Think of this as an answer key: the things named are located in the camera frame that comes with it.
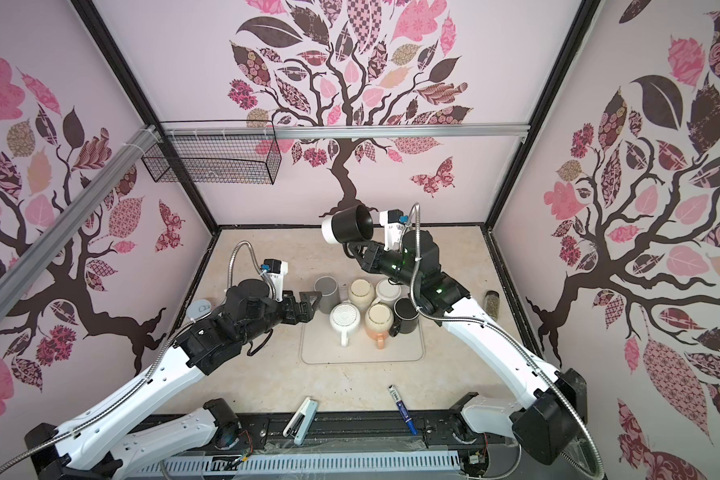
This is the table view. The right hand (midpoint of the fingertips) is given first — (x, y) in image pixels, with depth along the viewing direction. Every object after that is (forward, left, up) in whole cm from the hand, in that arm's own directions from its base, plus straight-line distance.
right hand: (353, 241), depth 67 cm
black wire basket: (+41, +46, -1) cm, 62 cm away
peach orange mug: (-5, -6, -28) cm, 29 cm away
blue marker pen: (-28, -12, -35) cm, 46 cm away
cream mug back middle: (+3, -1, -27) cm, 27 cm away
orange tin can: (0, +51, -31) cm, 59 cm away
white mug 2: (-5, +4, -28) cm, 28 cm away
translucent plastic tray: (-11, +11, -33) cm, 36 cm away
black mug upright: (-6, -14, -27) cm, 31 cm away
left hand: (-8, +12, -12) cm, 19 cm away
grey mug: (+4, +9, -26) cm, 28 cm away
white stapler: (-30, +14, -34) cm, 48 cm away
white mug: (+4, -9, -29) cm, 31 cm away
